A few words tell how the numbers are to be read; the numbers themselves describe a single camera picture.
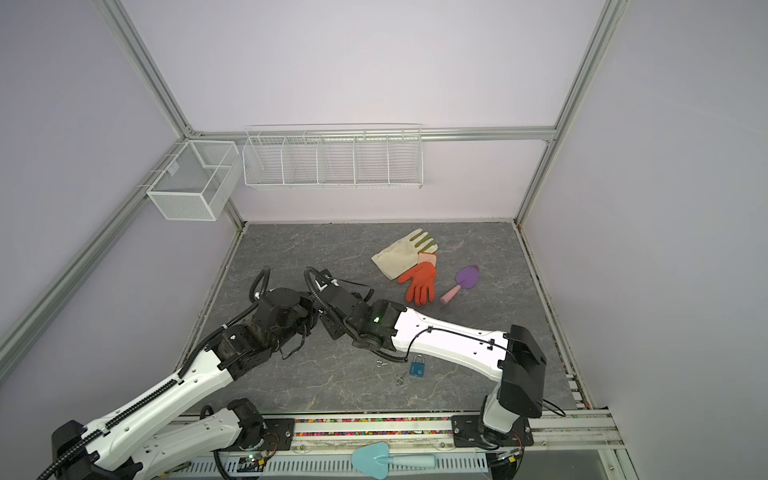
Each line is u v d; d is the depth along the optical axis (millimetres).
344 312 519
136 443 421
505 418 620
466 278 1050
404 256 1119
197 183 991
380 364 846
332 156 991
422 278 1024
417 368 829
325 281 606
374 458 702
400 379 825
